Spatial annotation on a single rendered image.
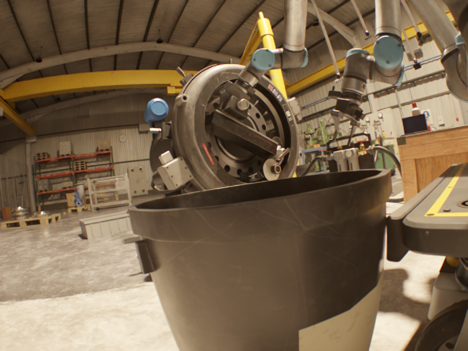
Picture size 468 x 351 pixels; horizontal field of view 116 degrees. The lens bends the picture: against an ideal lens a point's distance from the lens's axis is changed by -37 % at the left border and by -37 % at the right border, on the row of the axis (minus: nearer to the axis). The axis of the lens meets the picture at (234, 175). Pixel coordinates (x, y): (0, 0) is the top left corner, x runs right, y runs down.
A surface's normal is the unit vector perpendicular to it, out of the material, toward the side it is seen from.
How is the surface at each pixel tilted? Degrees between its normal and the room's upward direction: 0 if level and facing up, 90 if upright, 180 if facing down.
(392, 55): 95
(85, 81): 90
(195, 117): 90
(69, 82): 90
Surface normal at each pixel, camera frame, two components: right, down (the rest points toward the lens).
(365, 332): 0.47, -0.02
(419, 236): -0.94, 0.14
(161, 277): -0.68, 0.15
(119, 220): 0.72, -0.11
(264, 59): -0.08, 0.33
